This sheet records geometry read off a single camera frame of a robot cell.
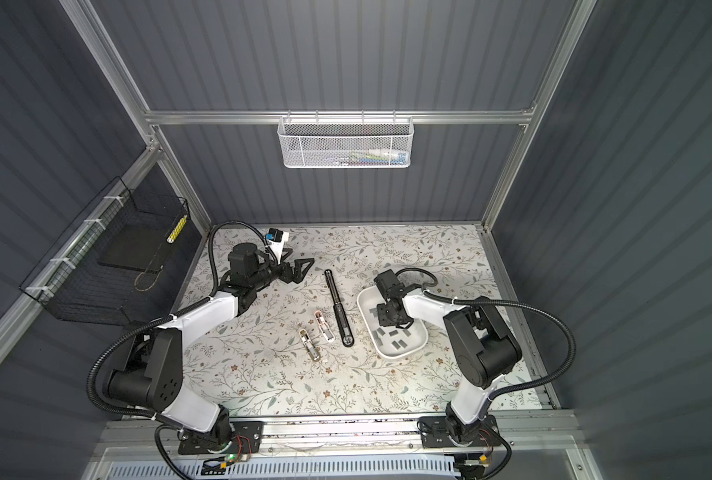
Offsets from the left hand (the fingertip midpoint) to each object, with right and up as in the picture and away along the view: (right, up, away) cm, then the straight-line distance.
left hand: (301, 254), depth 88 cm
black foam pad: (-40, +2, -11) cm, 41 cm away
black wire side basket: (-46, -6, -23) cm, 51 cm away
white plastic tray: (+26, -27, +2) cm, 38 cm away
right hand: (+28, -21, +7) cm, 36 cm away
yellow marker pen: (-33, +5, -7) cm, 35 cm away
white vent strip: (+34, -51, -18) cm, 64 cm away
